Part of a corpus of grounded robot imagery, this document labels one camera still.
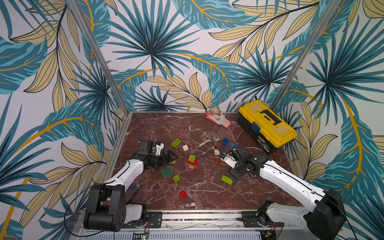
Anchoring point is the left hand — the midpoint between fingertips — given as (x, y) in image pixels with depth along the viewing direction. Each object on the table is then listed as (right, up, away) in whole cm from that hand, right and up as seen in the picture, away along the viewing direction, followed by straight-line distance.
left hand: (173, 162), depth 84 cm
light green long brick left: (+1, +1, -7) cm, 7 cm away
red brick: (+12, -1, +1) cm, 12 cm away
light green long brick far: (0, +9, +17) cm, 19 cm away
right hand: (+34, -3, -2) cm, 34 cm away
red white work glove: (+31, +26, +31) cm, 51 cm away
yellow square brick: (+10, -4, +5) cm, 12 cm away
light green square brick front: (+2, -10, +2) cm, 10 cm away
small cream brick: (+26, +3, +11) cm, 29 cm away
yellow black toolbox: (+56, +19, +6) cm, 59 cm away
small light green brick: (+11, +2, 0) cm, 11 cm away
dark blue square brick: (+33, +10, +16) cm, 38 cm away
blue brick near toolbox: (+38, +7, +17) cm, 42 cm away
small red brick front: (+6, -17, -2) cm, 18 cm away
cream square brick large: (+6, +6, +14) cm, 16 cm away
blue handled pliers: (-21, -13, 0) cm, 24 cm away
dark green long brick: (-4, -7, +4) cm, 9 cm away
